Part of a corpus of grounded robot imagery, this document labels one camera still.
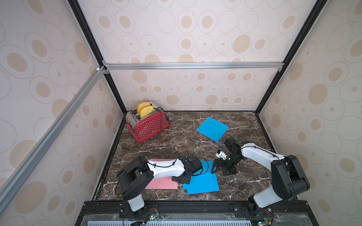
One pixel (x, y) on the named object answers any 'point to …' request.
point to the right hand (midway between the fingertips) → (217, 174)
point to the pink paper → (165, 182)
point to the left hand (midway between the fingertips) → (185, 181)
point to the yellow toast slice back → (140, 105)
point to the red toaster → (143, 128)
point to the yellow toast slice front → (145, 110)
